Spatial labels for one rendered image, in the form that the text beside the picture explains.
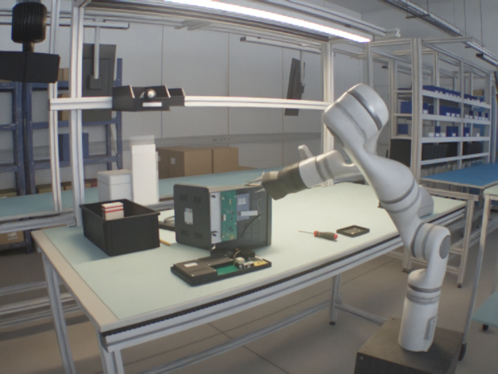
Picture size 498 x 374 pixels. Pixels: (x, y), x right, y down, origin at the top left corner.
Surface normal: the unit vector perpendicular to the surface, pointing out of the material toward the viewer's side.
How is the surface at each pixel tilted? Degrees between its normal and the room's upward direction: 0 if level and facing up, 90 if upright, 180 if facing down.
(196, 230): 90
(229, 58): 90
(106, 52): 98
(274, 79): 90
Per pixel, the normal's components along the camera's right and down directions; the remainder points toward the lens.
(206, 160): 0.64, 0.13
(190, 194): -0.53, 0.15
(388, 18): -0.77, 0.11
